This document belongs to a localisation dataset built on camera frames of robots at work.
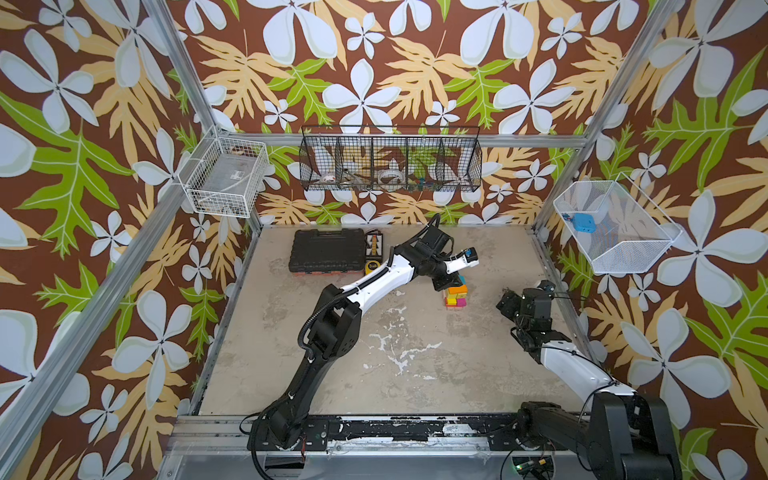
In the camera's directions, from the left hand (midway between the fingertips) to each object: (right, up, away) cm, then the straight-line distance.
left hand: (457, 271), depth 89 cm
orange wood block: (+1, -6, 0) cm, 6 cm away
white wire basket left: (-69, +29, -2) cm, 75 cm away
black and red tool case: (-43, +6, +20) cm, 48 cm away
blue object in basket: (+36, +14, -3) cm, 39 cm away
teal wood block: (+2, -2, -1) cm, 3 cm away
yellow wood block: (0, -10, +6) cm, 11 cm away
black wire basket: (-20, +37, +8) cm, 43 cm away
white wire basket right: (+43, +13, -7) cm, 45 cm away
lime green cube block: (+2, -8, +4) cm, 9 cm away
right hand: (+17, -8, 0) cm, 18 cm away
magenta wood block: (+3, -10, +5) cm, 12 cm away
